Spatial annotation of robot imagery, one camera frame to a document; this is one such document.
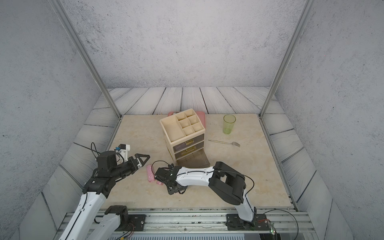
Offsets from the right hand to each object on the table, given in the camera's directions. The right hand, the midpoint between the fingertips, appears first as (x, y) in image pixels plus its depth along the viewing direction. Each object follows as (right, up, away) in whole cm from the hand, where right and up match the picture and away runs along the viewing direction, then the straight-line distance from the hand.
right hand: (175, 189), depth 84 cm
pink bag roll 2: (-5, +10, -17) cm, 20 cm away
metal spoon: (+37, +23, +21) cm, 48 cm away
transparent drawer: (+8, +26, -4) cm, 27 cm away
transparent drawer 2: (+2, +19, +1) cm, 19 cm away
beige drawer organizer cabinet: (+5, +31, -5) cm, 32 cm away
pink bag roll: (-9, +14, -17) cm, 23 cm away
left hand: (-13, +18, -8) cm, 24 cm away
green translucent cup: (+33, +38, +14) cm, 52 cm away
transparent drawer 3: (+11, +14, +10) cm, 20 cm away
